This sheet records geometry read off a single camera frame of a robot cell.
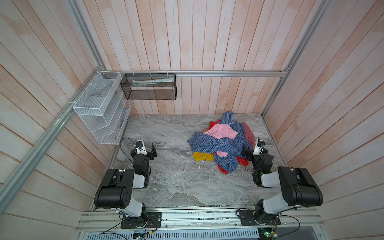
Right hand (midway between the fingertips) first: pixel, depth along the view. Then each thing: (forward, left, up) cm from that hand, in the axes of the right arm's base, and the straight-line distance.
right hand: (252, 144), depth 91 cm
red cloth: (-8, +7, -5) cm, 12 cm away
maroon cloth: (+13, -2, -6) cm, 15 cm away
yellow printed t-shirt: (-4, +32, -8) cm, 33 cm away
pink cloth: (+7, +20, +4) cm, 22 cm away
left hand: (-3, +67, +1) cm, 67 cm away
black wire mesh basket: (+38, +69, +16) cm, 80 cm away
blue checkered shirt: (0, +9, -4) cm, 10 cm away
